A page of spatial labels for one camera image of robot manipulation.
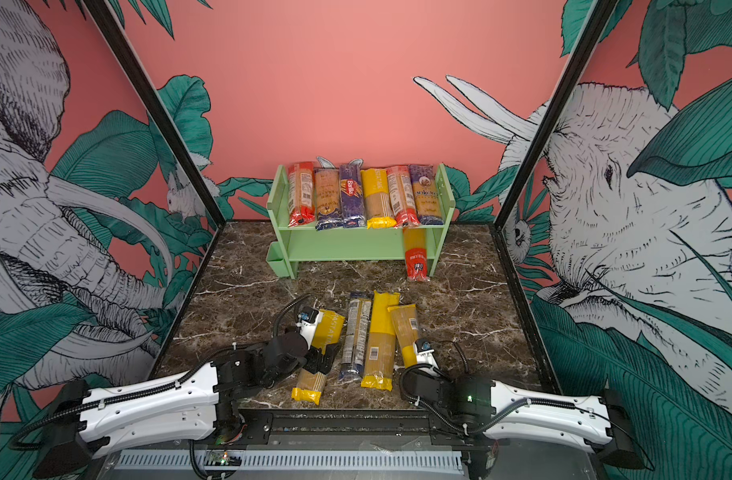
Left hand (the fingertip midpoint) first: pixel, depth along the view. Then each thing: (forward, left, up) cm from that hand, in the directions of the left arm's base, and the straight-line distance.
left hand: (328, 337), depth 75 cm
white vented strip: (-25, +8, -14) cm, 30 cm away
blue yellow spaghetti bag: (+36, +1, +16) cm, 39 cm away
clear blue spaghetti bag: (+5, -7, -11) cm, 14 cm away
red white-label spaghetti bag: (+37, +8, +16) cm, 42 cm away
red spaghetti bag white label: (+35, -21, +16) cm, 44 cm away
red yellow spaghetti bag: (+30, -26, 0) cm, 40 cm away
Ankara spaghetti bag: (+37, -28, +15) cm, 49 cm away
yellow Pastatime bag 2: (-2, -14, -12) cm, 18 cm away
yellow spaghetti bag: (+7, -21, -7) cm, 24 cm away
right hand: (-8, -20, -8) cm, 23 cm away
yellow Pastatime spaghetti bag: (+32, -14, +16) cm, 39 cm away
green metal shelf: (+32, -7, 0) cm, 33 cm away
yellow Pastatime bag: (-8, +5, -11) cm, 15 cm away
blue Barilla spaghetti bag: (+36, -7, +16) cm, 40 cm away
